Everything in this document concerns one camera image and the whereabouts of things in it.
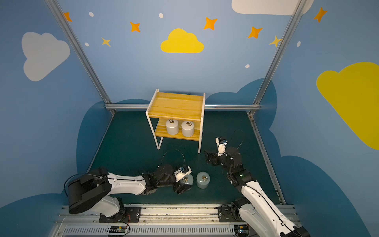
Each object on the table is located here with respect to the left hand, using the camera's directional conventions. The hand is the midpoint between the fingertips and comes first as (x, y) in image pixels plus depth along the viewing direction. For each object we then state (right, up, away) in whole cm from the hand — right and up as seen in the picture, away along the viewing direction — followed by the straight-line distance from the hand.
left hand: (190, 176), depth 82 cm
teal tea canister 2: (-1, -1, -3) cm, 4 cm away
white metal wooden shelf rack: (-4, +33, -7) cm, 34 cm away
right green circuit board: (+26, -25, -9) cm, 37 cm away
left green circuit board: (-36, -23, -10) cm, 44 cm away
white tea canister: (-10, +28, +2) cm, 30 cm away
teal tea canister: (+7, -1, -3) cm, 8 cm away
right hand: (+13, +16, -1) cm, 21 cm away
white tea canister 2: (-1, +27, +1) cm, 27 cm away
